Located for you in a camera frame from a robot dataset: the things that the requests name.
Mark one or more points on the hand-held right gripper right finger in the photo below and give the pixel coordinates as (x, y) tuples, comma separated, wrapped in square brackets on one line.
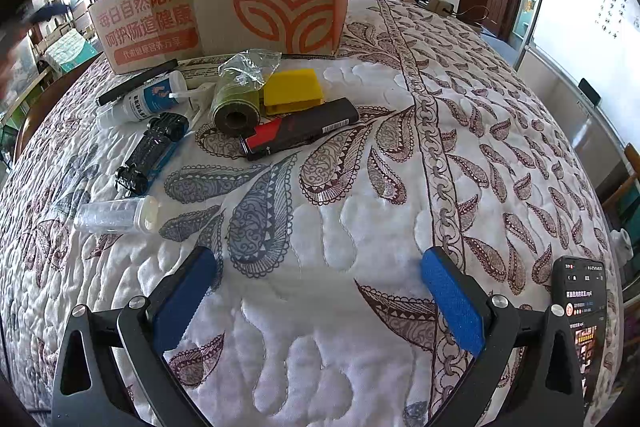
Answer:
[(452, 302)]

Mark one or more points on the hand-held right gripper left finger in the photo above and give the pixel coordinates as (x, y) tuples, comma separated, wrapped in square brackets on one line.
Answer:
[(182, 302)]

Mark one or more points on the orange printed cardboard box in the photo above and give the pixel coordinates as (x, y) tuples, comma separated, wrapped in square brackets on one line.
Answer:
[(280, 7)]

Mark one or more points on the teal and white carton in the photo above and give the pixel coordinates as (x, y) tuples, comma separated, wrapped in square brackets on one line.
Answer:
[(72, 52)]

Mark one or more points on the paisley quilted bedspread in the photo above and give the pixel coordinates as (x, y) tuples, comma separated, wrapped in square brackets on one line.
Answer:
[(350, 282)]

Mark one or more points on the clear bottle with white cap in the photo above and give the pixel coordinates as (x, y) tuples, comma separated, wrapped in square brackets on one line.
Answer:
[(115, 214)]

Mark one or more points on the black smartphone with lit screen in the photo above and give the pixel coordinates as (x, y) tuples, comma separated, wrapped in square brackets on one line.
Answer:
[(580, 302)]

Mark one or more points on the thin black pen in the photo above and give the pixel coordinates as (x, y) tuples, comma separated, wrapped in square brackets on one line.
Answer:
[(135, 83)]

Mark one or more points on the brown wooden chair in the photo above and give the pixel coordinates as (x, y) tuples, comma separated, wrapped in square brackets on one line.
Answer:
[(40, 107)]

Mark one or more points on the blue and black toy car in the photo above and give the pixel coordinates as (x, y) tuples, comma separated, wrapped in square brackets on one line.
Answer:
[(150, 152)]

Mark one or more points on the white spray bottle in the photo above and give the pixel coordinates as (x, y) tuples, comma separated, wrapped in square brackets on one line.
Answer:
[(145, 99)]

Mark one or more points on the plastic-wrapped green roll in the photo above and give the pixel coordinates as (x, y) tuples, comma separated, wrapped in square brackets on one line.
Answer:
[(237, 107)]

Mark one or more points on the wooden chair with teal seat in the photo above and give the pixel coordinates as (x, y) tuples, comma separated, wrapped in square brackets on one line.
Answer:
[(625, 192)]

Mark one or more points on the black and red lighter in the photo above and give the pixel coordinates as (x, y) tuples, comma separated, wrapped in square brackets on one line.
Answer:
[(310, 122)]

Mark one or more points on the yellow plastic piece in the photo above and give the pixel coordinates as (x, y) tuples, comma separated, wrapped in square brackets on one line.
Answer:
[(292, 89)]

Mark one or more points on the black whiteboard eraser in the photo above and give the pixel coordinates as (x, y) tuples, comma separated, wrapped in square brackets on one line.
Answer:
[(590, 92)]

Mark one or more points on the small tan box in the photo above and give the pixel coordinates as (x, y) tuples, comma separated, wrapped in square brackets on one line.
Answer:
[(442, 6)]

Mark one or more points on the whiteboard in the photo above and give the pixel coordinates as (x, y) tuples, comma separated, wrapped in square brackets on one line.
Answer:
[(590, 7)]

